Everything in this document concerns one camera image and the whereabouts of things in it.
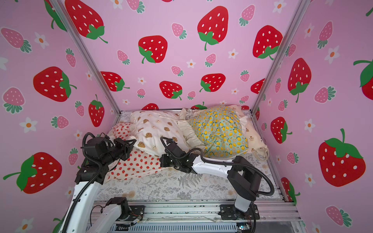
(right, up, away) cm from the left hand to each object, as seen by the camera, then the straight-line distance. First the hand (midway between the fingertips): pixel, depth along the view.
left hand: (137, 138), depth 71 cm
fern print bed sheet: (+11, -28, +13) cm, 33 cm away
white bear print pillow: (+3, +6, +13) cm, 14 cm away
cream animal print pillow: (+69, -7, +20) cm, 73 cm away
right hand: (+8, -14, +7) cm, 18 cm away
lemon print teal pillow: (+44, +4, +12) cm, 46 cm away
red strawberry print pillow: (-5, -17, +15) cm, 23 cm away
